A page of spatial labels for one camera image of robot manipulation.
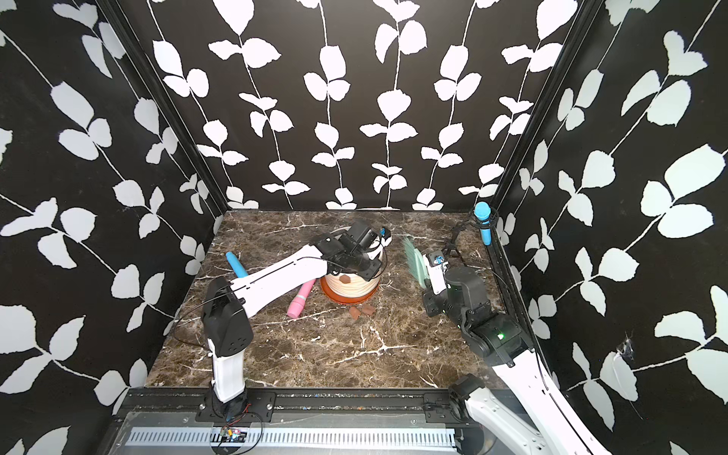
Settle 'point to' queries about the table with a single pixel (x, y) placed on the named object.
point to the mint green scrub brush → (416, 261)
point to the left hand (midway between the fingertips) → (377, 259)
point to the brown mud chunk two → (368, 309)
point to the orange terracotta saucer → (343, 300)
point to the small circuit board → (229, 435)
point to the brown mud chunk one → (354, 313)
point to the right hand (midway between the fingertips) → (425, 274)
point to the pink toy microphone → (297, 304)
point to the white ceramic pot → (351, 284)
